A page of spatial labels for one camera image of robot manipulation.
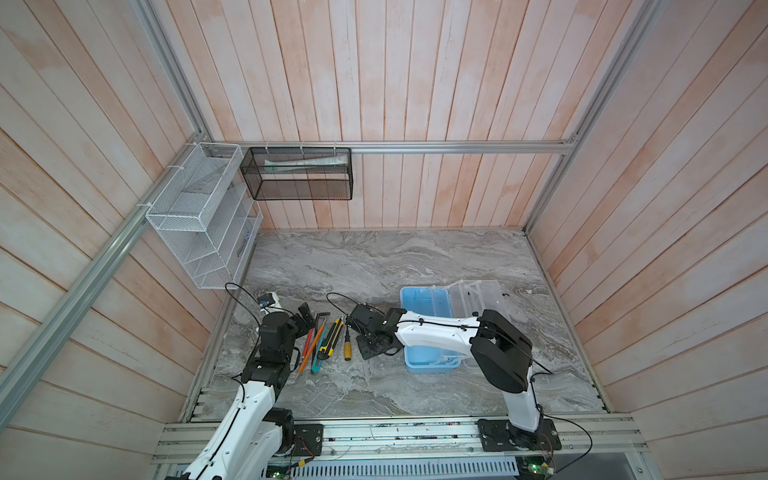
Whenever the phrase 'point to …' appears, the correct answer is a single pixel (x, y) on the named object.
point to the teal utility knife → (317, 360)
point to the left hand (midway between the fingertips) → (295, 314)
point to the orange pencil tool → (311, 350)
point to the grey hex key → (320, 314)
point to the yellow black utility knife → (331, 340)
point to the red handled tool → (307, 341)
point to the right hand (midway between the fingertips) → (367, 347)
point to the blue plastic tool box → (462, 298)
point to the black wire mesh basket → (299, 173)
